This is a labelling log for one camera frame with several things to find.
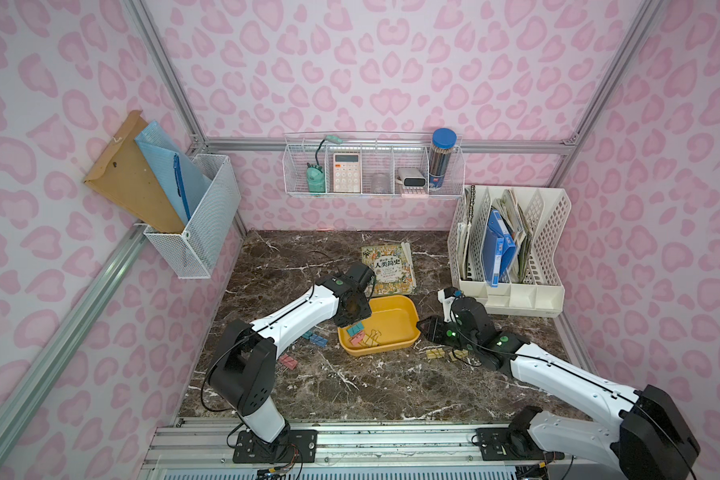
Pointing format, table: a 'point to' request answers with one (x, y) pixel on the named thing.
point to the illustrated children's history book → (393, 267)
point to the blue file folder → (498, 249)
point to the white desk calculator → (346, 172)
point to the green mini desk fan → (315, 179)
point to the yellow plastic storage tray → (394, 322)
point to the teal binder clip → (307, 334)
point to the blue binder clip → (322, 342)
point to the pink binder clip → (288, 361)
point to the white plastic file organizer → (546, 210)
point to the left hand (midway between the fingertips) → (362, 308)
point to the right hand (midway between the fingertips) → (417, 325)
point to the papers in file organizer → (507, 204)
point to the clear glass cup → (380, 184)
